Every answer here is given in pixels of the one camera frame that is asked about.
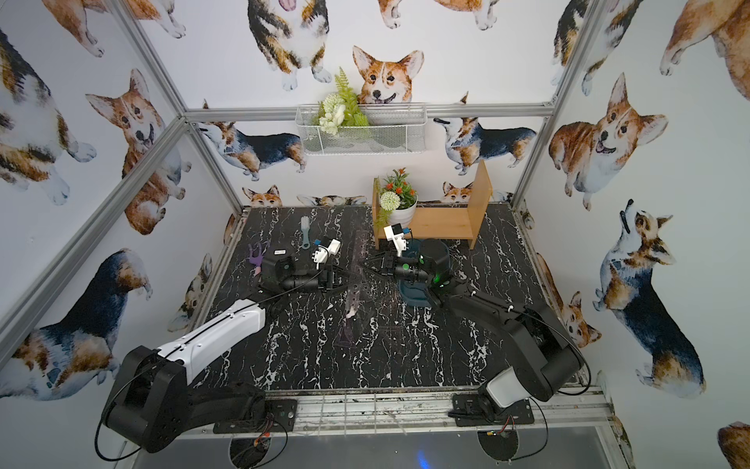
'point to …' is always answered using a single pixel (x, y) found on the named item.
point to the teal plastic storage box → (435, 256)
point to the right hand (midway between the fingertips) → (365, 255)
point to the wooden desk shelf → (461, 223)
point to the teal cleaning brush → (306, 227)
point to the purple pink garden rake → (257, 260)
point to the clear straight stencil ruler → (358, 257)
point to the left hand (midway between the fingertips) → (357, 275)
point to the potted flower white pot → (397, 200)
